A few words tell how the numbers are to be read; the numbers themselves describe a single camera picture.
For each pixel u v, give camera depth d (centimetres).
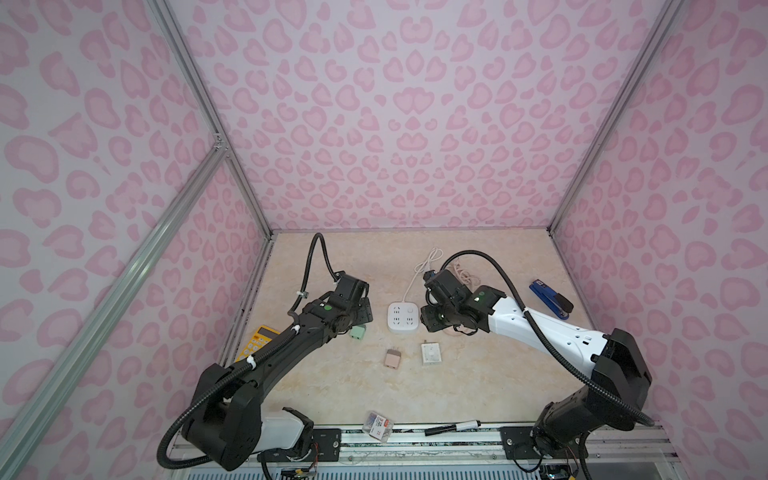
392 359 86
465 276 104
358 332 91
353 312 69
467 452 72
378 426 75
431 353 86
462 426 75
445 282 63
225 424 40
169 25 70
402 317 93
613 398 39
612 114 87
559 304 96
